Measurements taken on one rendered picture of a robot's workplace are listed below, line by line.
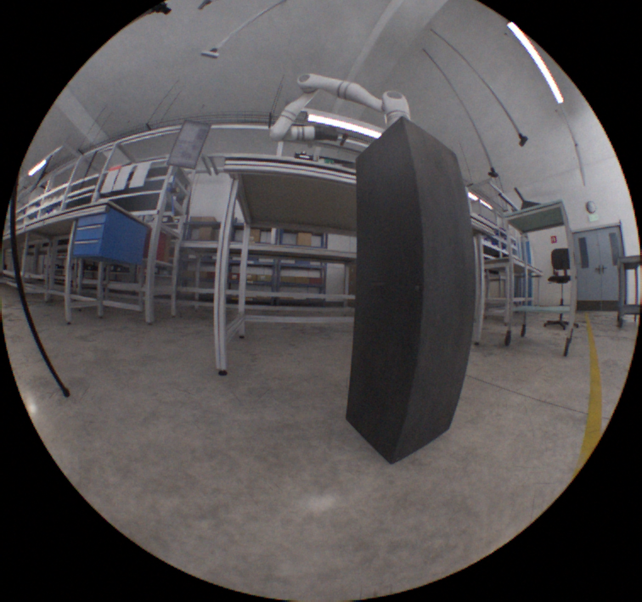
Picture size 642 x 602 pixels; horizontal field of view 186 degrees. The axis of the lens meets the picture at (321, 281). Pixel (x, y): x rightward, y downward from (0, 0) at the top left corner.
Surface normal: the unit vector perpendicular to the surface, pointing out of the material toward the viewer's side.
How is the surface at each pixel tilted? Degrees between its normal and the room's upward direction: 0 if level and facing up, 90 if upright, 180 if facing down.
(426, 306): 90
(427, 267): 90
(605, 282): 90
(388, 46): 180
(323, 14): 180
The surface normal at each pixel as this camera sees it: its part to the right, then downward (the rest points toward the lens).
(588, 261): -0.97, -0.05
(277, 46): -0.04, 1.00
